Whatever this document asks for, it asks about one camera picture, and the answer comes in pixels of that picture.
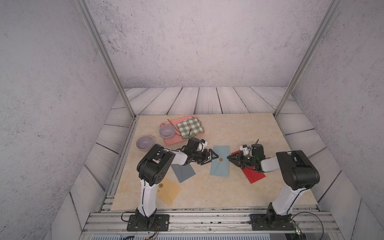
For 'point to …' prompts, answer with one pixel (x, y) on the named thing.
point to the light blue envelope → (219, 166)
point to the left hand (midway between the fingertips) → (217, 160)
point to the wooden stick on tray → (179, 133)
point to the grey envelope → (183, 172)
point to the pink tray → (177, 138)
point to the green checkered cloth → (190, 127)
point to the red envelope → (252, 175)
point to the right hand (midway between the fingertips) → (228, 158)
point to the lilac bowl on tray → (167, 131)
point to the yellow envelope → (168, 190)
